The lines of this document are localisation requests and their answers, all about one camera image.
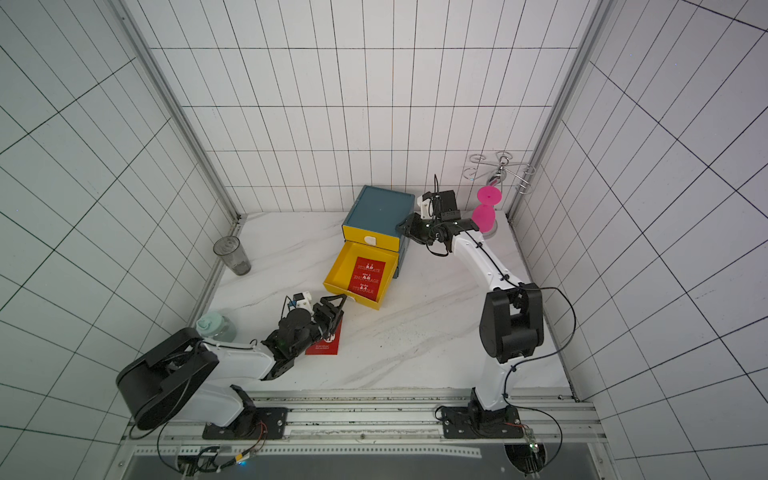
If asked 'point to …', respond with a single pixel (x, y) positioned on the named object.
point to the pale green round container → (217, 326)
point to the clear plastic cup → (230, 249)
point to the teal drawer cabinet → (379, 211)
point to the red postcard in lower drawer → (367, 277)
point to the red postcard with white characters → (324, 347)
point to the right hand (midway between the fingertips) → (405, 222)
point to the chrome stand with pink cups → (493, 169)
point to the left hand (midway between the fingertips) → (346, 305)
